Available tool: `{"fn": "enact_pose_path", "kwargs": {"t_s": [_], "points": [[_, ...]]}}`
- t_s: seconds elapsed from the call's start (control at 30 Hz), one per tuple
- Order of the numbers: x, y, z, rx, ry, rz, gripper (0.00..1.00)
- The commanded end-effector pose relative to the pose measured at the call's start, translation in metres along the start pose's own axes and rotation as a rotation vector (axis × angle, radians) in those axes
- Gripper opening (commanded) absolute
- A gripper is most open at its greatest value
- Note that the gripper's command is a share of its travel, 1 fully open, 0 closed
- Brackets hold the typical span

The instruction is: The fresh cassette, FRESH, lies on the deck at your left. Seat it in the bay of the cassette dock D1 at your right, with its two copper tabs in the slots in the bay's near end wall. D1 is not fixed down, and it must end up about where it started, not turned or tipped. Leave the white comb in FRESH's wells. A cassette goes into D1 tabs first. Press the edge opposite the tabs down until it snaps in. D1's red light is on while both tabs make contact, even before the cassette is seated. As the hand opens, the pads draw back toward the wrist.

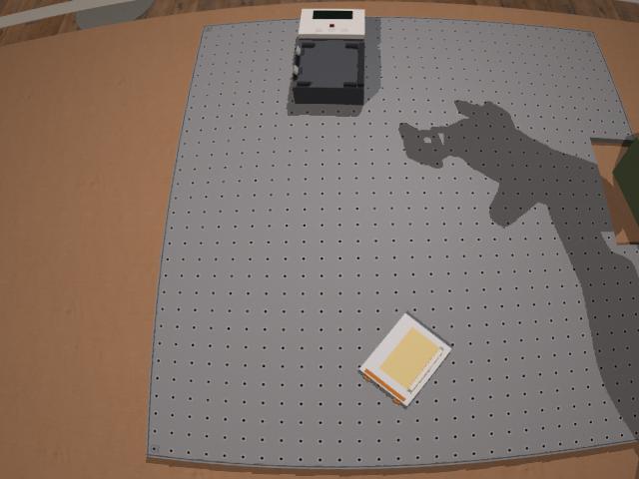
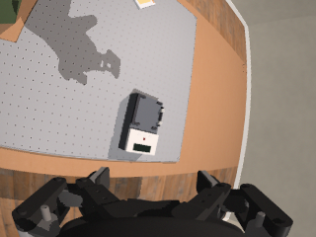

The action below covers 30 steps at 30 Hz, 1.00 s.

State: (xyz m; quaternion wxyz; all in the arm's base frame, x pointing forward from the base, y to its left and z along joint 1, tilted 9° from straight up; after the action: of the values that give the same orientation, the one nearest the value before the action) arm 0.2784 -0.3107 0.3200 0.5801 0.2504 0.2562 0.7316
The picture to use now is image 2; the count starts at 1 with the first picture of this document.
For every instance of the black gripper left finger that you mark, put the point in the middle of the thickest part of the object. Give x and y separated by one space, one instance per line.
41 214

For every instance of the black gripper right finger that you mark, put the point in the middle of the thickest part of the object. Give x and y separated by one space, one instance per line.
264 218

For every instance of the black dock with white console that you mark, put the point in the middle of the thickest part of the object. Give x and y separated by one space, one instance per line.
142 118

